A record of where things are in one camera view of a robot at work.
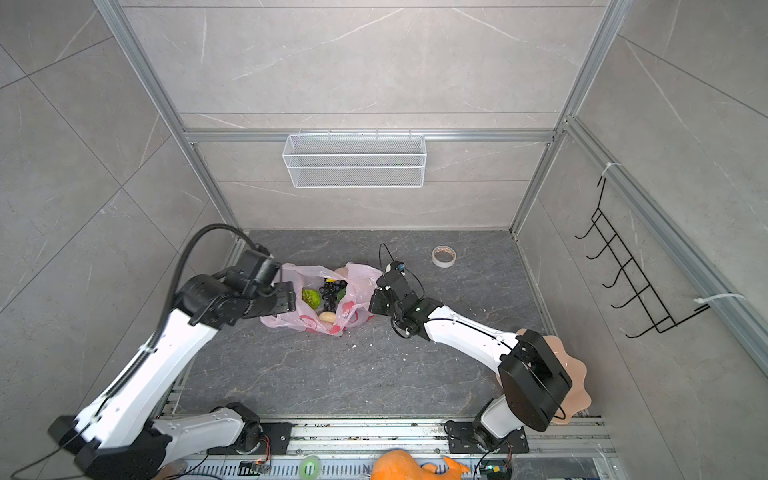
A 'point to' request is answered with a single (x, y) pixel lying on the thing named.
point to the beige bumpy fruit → (327, 316)
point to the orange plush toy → (400, 465)
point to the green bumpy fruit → (311, 297)
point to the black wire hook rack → (661, 318)
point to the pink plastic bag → (353, 301)
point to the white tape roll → (443, 256)
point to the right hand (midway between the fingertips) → (373, 295)
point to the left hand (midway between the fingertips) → (284, 291)
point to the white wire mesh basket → (355, 160)
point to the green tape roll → (310, 468)
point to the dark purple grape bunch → (329, 292)
